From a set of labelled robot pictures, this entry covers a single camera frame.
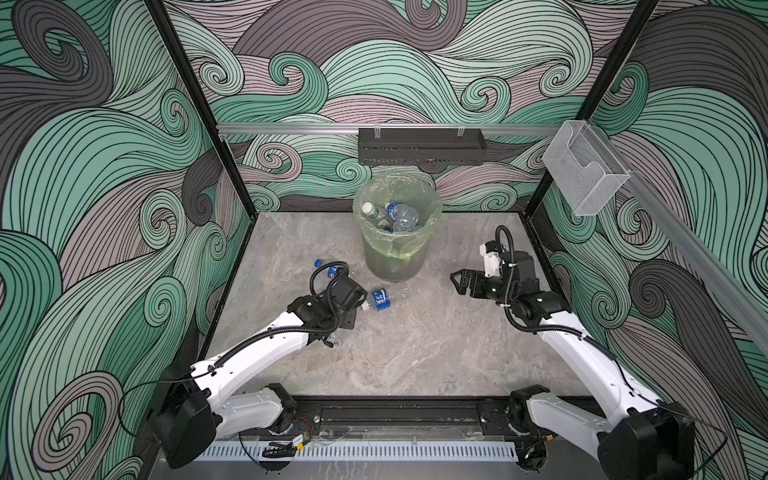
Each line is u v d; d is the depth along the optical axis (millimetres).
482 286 699
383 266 960
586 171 770
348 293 602
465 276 712
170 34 743
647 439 388
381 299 897
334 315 572
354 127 941
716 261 562
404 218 802
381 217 952
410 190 947
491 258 718
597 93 853
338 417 744
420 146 959
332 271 697
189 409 378
